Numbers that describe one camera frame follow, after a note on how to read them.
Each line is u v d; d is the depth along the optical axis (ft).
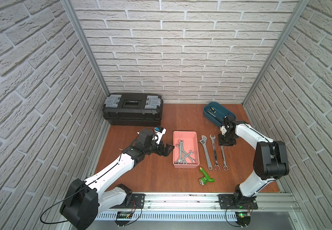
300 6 2.27
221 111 3.68
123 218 2.33
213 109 3.75
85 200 1.28
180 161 2.86
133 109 3.04
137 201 2.39
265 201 2.49
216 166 2.80
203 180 2.55
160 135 2.35
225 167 2.80
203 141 3.18
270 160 1.55
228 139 2.55
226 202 2.39
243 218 2.31
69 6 2.28
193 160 2.92
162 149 2.28
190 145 3.11
